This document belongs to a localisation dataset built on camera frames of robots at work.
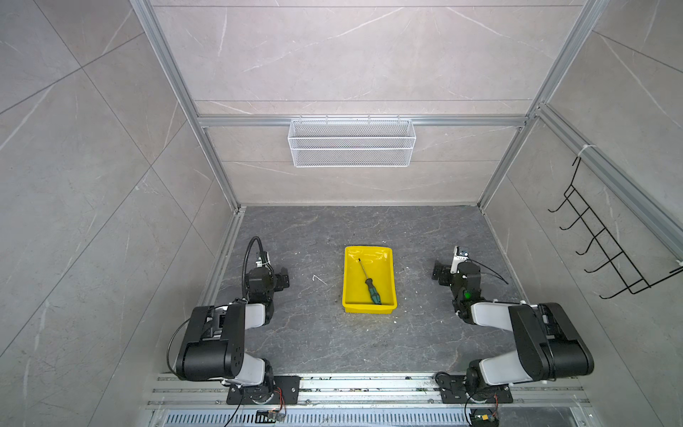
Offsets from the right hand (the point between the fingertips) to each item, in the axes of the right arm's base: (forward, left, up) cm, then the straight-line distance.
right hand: (453, 262), depth 93 cm
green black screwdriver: (-9, +29, -4) cm, 31 cm away
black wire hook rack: (-12, -29, +25) cm, 40 cm away
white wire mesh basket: (+40, +35, +24) cm, 58 cm away
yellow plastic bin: (+2, +26, -5) cm, 27 cm away
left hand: (0, +65, -1) cm, 65 cm away
